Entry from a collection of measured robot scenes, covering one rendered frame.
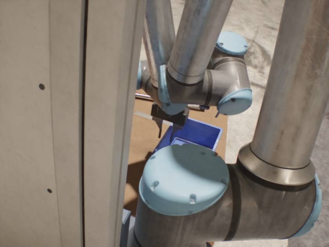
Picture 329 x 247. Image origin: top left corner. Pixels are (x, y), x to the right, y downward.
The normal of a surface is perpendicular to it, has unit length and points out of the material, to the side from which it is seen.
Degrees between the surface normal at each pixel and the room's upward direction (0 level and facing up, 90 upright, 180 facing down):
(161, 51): 98
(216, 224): 72
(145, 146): 0
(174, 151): 5
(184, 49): 106
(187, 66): 110
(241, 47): 19
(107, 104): 90
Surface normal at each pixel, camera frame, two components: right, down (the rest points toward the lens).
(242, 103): 0.12, 0.88
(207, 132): -0.35, 0.52
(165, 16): 0.66, 0.48
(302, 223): 0.09, 0.43
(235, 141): 0.14, -0.79
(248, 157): -0.61, -0.64
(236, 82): 0.15, -0.46
